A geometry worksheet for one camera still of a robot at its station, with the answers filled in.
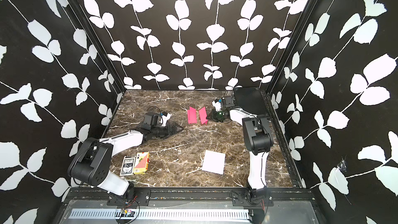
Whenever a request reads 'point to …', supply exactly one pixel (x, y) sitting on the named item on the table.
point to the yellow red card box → (141, 163)
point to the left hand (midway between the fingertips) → (180, 128)
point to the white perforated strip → (166, 214)
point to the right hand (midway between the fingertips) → (206, 115)
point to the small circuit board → (126, 213)
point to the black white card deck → (128, 165)
